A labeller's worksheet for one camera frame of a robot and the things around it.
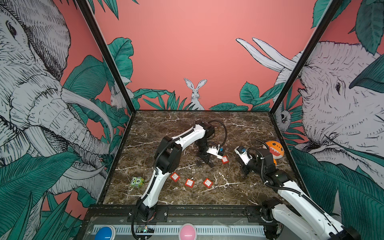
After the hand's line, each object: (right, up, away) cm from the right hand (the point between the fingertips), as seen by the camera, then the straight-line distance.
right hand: (236, 156), depth 80 cm
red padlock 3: (-26, -16, +3) cm, 31 cm away
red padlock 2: (-34, -13, +6) cm, 37 cm away
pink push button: (-26, -32, -12) cm, 43 cm away
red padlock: (-4, -5, +12) cm, 14 cm away
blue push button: (-64, -33, -12) cm, 73 cm away
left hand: (-16, -3, +6) cm, 17 cm away
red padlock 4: (-15, -16, +4) cm, 22 cm away
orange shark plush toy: (+27, +2, +8) cm, 28 cm away
